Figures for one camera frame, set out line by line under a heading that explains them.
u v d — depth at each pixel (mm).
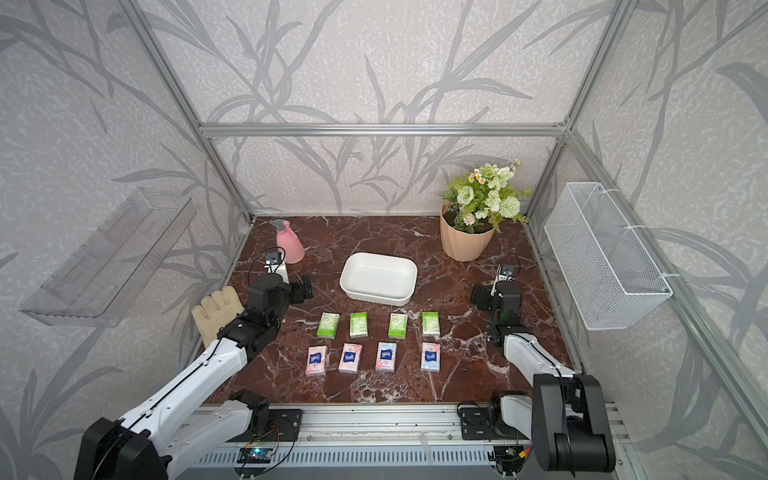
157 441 413
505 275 769
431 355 825
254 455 707
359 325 887
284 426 739
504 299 667
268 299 603
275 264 688
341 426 752
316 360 823
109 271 680
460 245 983
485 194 858
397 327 887
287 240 1014
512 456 735
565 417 413
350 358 824
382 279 1019
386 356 825
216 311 935
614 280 591
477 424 735
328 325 889
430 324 889
